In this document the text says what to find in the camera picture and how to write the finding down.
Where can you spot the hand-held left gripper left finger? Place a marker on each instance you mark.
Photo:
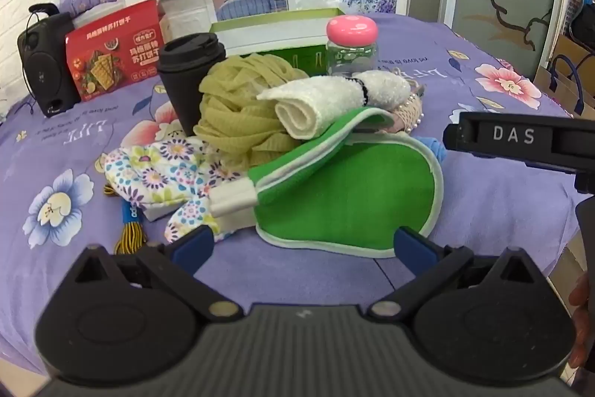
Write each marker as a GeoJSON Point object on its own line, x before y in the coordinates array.
{"type": "Point", "coordinates": [191, 244]}

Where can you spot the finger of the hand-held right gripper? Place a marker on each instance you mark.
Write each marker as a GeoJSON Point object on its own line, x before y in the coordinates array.
{"type": "Point", "coordinates": [511, 141]}

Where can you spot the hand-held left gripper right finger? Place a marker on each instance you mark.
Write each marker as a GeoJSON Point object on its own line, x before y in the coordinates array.
{"type": "Point", "coordinates": [411, 249]}

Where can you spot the yellow brown thread skein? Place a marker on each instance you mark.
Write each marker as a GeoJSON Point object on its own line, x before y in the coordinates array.
{"type": "Point", "coordinates": [130, 229]}

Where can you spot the green bath mitt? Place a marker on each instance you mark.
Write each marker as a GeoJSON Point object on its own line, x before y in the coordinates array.
{"type": "Point", "coordinates": [358, 197]}

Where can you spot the floral cloth mitt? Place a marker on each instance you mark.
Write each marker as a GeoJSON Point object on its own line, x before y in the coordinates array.
{"type": "Point", "coordinates": [158, 173]}

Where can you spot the blue towel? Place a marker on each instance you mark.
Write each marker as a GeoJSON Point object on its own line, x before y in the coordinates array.
{"type": "Point", "coordinates": [430, 148]}

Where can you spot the olive mesh bath sponge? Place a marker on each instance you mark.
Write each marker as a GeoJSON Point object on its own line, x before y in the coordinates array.
{"type": "Point", "coordinates": [237, 113]}

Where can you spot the white towel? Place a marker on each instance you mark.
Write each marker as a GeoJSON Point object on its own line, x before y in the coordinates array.
{"type": "Point", "coordinates": [316, 99]}

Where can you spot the green cardboard box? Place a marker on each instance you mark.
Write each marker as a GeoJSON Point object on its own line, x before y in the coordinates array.
{"type": "Point", "coordinates": [274, 34]}

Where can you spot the person's right hand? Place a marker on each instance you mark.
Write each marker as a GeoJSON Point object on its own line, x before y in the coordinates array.
{"type": "Point", "coordinates": [584, 322]}

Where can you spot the purple floral bedsheet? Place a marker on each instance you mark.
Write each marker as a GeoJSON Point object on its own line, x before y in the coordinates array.
{"type": "Point", "coordinates": [502, 211]}

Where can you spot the pink knitted pearl pouch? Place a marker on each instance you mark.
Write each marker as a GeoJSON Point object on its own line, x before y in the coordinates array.
{"type": "Point", "coordinates": [409, 113]}

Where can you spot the black lidded cup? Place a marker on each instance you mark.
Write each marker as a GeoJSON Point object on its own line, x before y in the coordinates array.
{"type": "Point", "coordinates": [186, 85]}

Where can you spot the clear jar with pink lid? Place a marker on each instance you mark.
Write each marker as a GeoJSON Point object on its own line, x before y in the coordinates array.
{"type": "Point", "coordinates": [352, 48]}

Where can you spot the red cracker box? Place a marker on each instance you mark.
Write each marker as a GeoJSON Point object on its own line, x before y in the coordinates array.
{"type": "Point", "coordinates": [111, 53]}

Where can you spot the black portable speaker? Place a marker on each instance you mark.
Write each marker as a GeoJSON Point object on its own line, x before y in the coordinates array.
{"type": "Point", "coordinates": [46, 62]}

